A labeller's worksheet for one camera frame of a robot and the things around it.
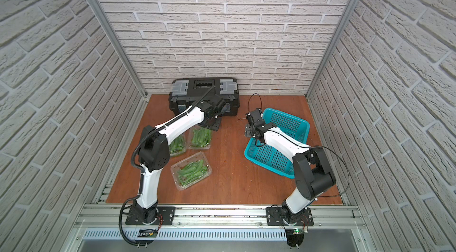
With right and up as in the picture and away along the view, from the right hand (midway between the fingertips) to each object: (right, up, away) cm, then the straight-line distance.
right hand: (255, 128), depth 92 cm
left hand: (-21, +3, +1) cm, 22 cm away
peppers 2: (-32, -20, -8) cm, 39 cm away
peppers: (-29, -5, +1) cm, 30 cm away
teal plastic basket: (+7, -16, -1) cm, 17 cm away
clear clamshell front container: (-37, -16, -9) cm, 42 cm away
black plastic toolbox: (-39, +20, +6) cm, 44 cm away
